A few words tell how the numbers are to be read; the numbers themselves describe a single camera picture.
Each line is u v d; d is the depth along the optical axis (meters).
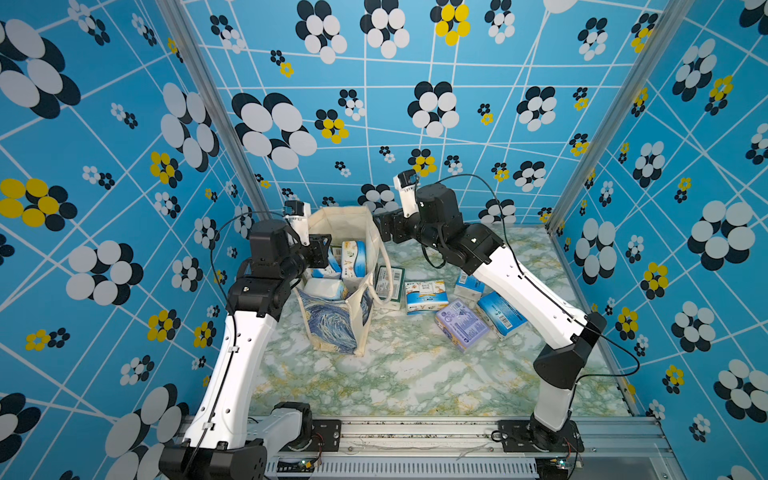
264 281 0.48
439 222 0.49
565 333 0.44
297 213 0.58
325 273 0.78
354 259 0.82
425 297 0.91
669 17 0.68
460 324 0.87
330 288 0.72
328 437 0.74
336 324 0.79
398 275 0.99
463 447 0.72
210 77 0.80
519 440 0.72
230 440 0.37
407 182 0.58
